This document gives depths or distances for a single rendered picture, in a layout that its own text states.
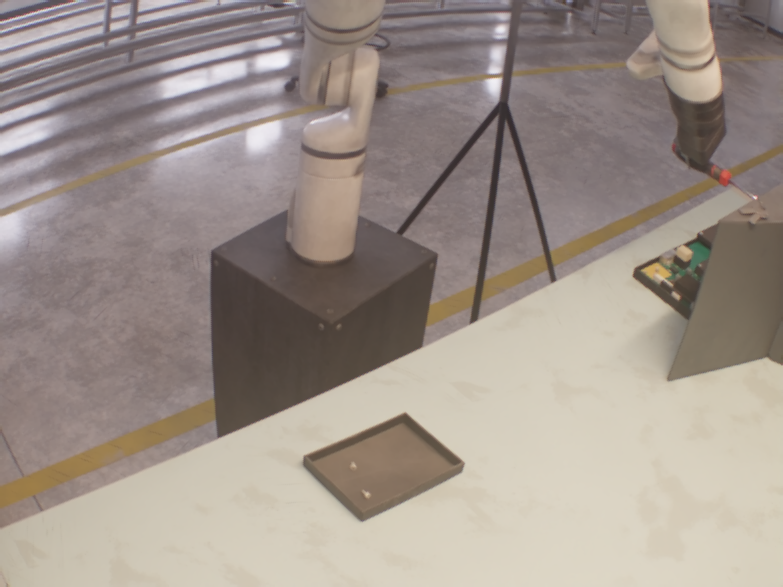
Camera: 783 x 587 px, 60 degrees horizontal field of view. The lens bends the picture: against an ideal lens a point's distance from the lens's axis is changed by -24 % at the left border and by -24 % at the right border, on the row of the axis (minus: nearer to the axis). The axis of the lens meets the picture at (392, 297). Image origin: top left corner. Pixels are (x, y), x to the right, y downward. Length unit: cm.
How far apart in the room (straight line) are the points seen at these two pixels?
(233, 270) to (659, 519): 76
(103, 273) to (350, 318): 172
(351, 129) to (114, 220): 204
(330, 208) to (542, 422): 51
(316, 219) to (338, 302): 12
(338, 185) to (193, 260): 168
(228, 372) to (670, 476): 81
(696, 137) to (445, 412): 42
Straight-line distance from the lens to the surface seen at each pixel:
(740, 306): 91
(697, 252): 117
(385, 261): 125
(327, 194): 116
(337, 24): 90
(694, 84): 83
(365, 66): 110
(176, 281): 270
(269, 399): 131
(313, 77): 106
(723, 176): 99
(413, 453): 74
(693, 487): 79
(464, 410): 79
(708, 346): 91
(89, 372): 237
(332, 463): 72
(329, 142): 113
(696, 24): 77
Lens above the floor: 152
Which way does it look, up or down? 34 degrees down
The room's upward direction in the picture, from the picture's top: 8 degrees clockwise
